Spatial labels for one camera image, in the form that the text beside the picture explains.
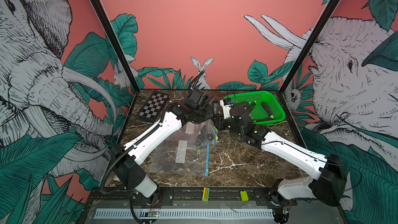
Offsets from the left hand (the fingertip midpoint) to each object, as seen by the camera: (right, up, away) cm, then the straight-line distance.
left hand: (215, 112), depth 75 cm
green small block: (+14, -42, 0) cm, 44 cm away
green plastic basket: (+33, -5, +31) cm, 46 cm away
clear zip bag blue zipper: (-5, -12, +4) cm, 14 cm away
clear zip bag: (-16, -25, +15) cm, 33 cm away
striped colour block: (-5, -40, -2) cm, 40 cm away
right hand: (-1, -2, +1) cm, 2 cm away
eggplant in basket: (+39, 0, +32) cm, 51 cm away
